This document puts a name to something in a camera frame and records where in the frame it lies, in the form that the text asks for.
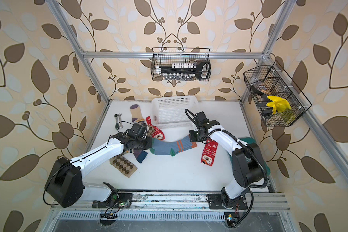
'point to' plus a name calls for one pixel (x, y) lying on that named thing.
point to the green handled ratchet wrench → (117, 124)
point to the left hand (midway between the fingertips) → (151, 142)
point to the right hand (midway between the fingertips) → (192, 138)
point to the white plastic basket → (168, 111)
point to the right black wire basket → (266, 79)
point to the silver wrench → (120, 119)
